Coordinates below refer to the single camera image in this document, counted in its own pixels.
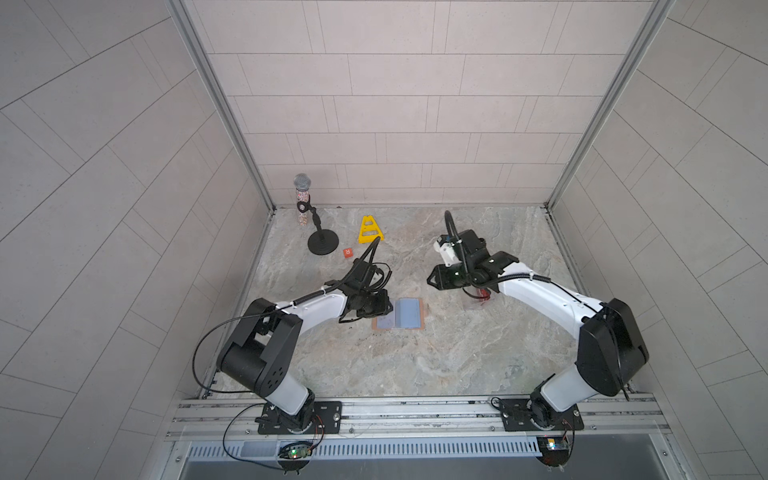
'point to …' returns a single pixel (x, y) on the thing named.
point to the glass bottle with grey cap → (302, 183)
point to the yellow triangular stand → (369, 230)
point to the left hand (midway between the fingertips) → (399, 304)
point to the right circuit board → (554, 450)
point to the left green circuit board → (295, 456)
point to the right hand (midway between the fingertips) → (429, 281)
